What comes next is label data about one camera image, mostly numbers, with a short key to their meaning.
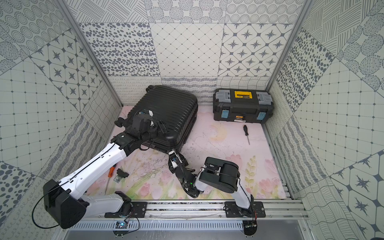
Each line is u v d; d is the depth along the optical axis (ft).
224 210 2.48
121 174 2.73
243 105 3.22
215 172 1.81
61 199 1.24
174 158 2.34
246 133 3.40
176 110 3.18
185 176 2.08
